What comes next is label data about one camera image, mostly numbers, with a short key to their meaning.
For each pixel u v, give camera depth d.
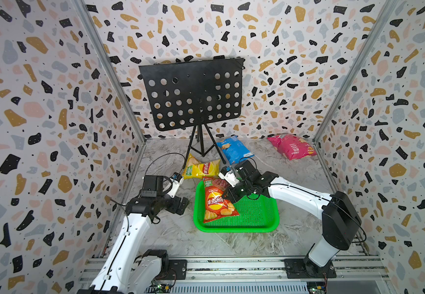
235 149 1.08
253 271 0.75
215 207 0.81
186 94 0.72
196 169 0.97
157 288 0.72
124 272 0.41
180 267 0.73
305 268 0.66
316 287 0.71
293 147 1.03
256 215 0.90
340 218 0.45
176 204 0.68
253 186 0.64
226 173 0.75
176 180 0.69
